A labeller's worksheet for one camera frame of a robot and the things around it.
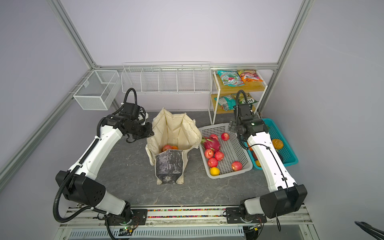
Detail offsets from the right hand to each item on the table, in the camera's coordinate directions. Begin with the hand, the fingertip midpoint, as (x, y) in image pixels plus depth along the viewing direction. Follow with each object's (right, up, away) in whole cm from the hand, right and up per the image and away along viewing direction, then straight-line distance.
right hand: (241, 127), depth 76 cm
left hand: (-46, -4, +2) cm, 46 cm away
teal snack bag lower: (-3, +16, +23) cm, 28 cm away
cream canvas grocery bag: (-40, -7, +25) cm, 48 cm away
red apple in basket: (-16, -16, +10) cm, 25 cm away
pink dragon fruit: (-15, -10, +14) cm, 23 cm away
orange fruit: (-38, -14, +19) cm, 44 cm away
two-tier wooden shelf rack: (+12, +22, +10) cm, 27 cm away
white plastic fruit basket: (-6, -17, +19) cm, 26 cm away
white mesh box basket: (-88, +23, +20) cm, 93 cm away
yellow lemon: (-13, -26, +7) cm, 30 cm away
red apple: (-41, -12, +13) cm, 45 cm away
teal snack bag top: (-3, +29, +12) cm, 31 cm away
